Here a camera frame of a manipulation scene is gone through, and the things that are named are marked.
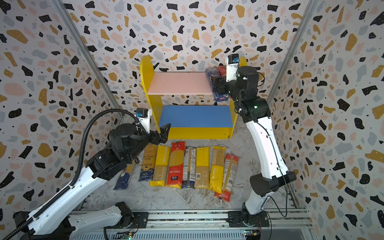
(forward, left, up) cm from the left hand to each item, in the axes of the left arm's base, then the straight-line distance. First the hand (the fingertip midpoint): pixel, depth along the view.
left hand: (160, 119), depth 61 cm
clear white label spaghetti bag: (-3, -10, -39) cm, 41 cm away
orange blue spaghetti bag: (-4, +14, -39) cm, 41 cm away
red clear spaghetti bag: (-5, -34, -38) cm, 52 cm away
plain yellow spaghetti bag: (-4, -18, -40) cm, 44 cm away
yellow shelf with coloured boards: (+19, -10, -23) cm, 31 cm away
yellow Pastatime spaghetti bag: (-5, +7, -39) cm, 40 cm away
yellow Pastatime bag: (-5, -27, -38) cm, 47 cm away
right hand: (+14, -24, +13) cm, 31 cm away
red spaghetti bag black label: (-4, -2, -37) cm, 38 cm away
